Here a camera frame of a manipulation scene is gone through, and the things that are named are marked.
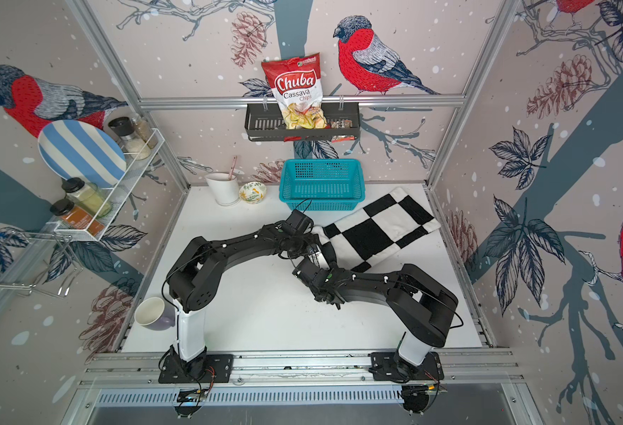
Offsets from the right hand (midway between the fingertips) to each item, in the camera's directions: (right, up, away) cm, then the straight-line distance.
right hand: (325, 269), depth 90 cm
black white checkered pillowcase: (+28, +15, +16) cm, 36 cm away
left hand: (-1, +9, +3) cm, 9 cm away
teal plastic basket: (-1, +32, +32) cm, 45 cm away
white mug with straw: (-41, +30, +14) cm, 52 cm away
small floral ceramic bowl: (-33, +28, +27) cm, 51 cm away
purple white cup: (-54, -11, -10) cm, 56 cm away
